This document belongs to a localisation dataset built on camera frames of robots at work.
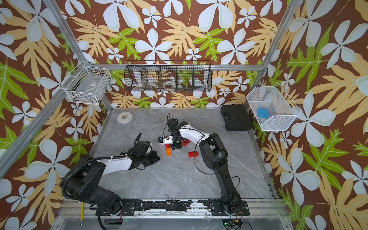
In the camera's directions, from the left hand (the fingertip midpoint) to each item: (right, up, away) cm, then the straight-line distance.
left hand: (161, 156), depth 92 cm
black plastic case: (+56, +26, +16) cm, 63 cm away
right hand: (+7, +8, +6) cm, 12 cm away
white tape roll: (-34, +27, +23) cm, 49 cm away
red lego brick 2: (+16, +10, -7) cm, 20 cm away
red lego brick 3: (+19, +1, +1) cm, 20 cm away
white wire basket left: (-45, +45, -6) cm, 64 cm away
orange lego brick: (+4, +3, +1) cm, 5 cm away
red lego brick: (+4, +6, +4) cm, 8 cm away
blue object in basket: (+61, +28, -10) cm, 68 cm away
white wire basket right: (+68, +30, -9) cm, 75 cm away
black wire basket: (+4, +54, +5) cm, 55 cm away
